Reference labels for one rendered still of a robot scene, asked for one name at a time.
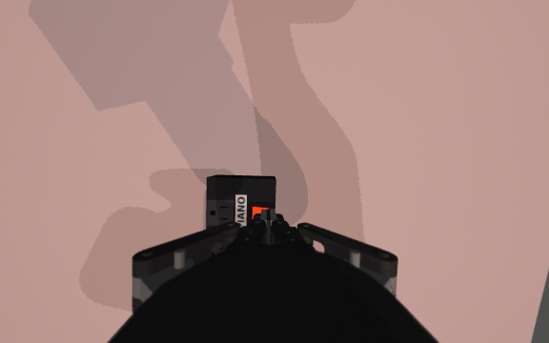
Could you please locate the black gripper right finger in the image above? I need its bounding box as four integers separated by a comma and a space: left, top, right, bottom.
268, 209, 398, 296

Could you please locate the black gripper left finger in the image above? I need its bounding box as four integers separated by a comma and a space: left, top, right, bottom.
132, 209, 269, 313

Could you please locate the black power strip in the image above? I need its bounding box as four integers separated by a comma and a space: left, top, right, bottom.
206, 174, 276, 229

